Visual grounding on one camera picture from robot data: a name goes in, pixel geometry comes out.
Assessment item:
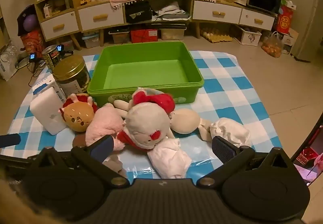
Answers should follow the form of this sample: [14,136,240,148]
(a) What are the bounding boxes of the red gift bag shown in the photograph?
[275,5,294,34]

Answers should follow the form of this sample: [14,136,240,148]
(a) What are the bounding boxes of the orange printed bag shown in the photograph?
[20,30,47,52]

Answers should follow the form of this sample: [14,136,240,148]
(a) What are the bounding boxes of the brown cardboard box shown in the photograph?
[283,29,299,54]

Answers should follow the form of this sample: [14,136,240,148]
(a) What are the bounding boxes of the dark printed tin can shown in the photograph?
[42,45,66,73]

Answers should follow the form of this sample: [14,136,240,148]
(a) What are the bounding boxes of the clear plastic storage box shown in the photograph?
[109,29,130,43]
[82,34,100,48]
[160,28,186,40]

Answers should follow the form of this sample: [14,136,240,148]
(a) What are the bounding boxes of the gold-lid glass jar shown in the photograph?
[52,56,91,97]

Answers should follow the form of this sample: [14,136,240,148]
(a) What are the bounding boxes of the white cloth bundle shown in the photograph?
[147,138,192,179]
[209,118,252,147]

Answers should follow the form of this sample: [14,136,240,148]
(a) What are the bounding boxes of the clear plastic bag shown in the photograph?
[0,40,21,81]

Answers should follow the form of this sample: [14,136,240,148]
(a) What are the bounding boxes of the white storage basket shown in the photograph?
[237,26,261,46]

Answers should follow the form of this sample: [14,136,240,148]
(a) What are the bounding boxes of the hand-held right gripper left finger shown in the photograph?
[26,135,130,186]

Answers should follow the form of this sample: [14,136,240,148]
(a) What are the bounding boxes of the black cloth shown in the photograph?
[17,4,38,35]

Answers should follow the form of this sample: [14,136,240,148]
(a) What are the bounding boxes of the burger plush toy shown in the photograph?
[59,93,99,132]

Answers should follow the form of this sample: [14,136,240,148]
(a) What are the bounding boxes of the egg tray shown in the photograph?
[200,27,233,43]

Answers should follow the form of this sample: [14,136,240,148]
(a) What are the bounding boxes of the pile of folded clothes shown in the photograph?
[151,3,192,21]

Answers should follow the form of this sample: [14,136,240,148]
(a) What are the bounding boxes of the bag of oranges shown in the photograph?
[261,32,283,58]

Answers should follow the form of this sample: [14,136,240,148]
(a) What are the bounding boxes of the white and blue milk carton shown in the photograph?
[32,74,66,103]

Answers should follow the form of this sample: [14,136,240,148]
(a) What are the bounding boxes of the wooden shelf unit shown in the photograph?
[31,0,81,41]

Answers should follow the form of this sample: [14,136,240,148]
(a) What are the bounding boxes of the beige plush doll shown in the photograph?
[113,99,214,142]

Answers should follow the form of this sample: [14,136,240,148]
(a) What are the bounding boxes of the floor cables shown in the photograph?
[15,58,47,81]

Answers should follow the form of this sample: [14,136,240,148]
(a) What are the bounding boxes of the black bag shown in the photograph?
[125,2,152,23]

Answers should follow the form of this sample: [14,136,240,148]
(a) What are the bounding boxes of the red box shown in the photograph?
[130,29,159,43]

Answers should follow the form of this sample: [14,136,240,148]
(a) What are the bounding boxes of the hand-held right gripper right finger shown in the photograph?
[196,136,294,187]

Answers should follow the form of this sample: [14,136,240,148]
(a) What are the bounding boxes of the brown round plush patty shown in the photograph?
[73,134,87,147]

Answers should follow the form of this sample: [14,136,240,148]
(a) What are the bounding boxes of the blue checkered blanket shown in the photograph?
[0,51,283,181]

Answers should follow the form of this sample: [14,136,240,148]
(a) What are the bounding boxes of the grey plush doll red bow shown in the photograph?
[117,87,176,150]

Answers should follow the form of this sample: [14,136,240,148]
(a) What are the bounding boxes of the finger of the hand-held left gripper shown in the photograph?
[0,134,21,148]

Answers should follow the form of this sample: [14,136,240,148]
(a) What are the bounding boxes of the grey refrigerator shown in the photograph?
[293,0,323,62]

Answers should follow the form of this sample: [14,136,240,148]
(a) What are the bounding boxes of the green plastic bin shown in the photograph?
[87,41,204,108]

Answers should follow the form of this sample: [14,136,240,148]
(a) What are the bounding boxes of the white sponge block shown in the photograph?
[29,87,67,136]

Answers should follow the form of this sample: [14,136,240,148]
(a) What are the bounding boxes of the wooden cabinet white drawers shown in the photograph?
[76,0,277,39]

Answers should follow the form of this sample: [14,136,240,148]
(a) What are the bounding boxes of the purple ball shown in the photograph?
[24,14,38,30]

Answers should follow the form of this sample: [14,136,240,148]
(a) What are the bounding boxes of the pink plush toy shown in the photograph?
[85,103,127,151]

